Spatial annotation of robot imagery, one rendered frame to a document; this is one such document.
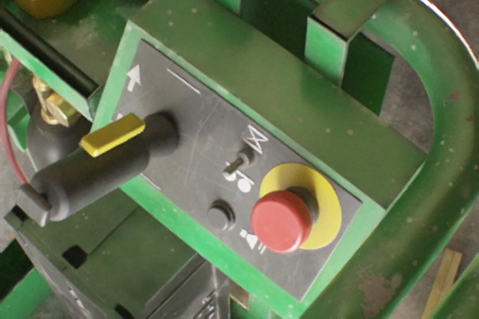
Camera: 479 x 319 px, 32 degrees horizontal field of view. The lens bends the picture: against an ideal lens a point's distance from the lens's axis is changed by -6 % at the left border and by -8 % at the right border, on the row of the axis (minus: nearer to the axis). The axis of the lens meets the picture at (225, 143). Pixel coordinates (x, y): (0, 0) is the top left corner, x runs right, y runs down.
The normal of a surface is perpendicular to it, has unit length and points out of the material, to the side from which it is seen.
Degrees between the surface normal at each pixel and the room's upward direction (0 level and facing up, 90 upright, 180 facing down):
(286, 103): 0
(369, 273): 9
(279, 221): 58
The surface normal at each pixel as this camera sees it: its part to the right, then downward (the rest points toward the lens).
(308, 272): -0.56, 0.34
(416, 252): 0.33, -0.13
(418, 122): -0.01, -0.44
